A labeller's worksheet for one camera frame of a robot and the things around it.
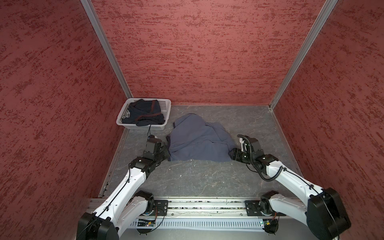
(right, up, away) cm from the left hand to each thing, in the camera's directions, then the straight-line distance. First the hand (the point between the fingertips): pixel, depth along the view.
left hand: (168, 153), depth 83 cm
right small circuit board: (+52, -32, -12) cm, 62 cm away
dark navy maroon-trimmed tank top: (-22, +24, +22) cm, 40 cm away
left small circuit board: (-9, -33, -11) cm, 36 cm away
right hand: (+37, -3, +2) cm, 37 cm away
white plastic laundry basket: (-8, +30, +30) cm, 44 cm away
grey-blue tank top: (+13, +6, +14) cm, 20 cm away
